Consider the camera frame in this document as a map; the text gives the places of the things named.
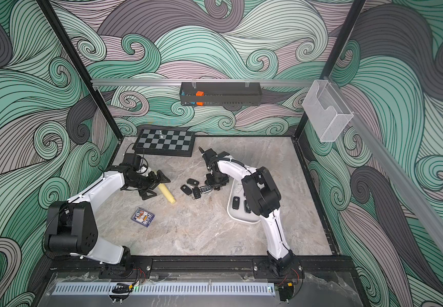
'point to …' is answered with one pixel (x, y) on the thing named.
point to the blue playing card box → (143, 217)
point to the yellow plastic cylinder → (163, 188)
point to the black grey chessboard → (163, 142)
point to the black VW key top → (193, 181)
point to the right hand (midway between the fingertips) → (218, 185)
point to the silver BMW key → (205, 188)
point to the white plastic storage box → (239, 214)
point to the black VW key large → (185, 189)
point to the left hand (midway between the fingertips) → (163, 184)
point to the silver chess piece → (161, 135)
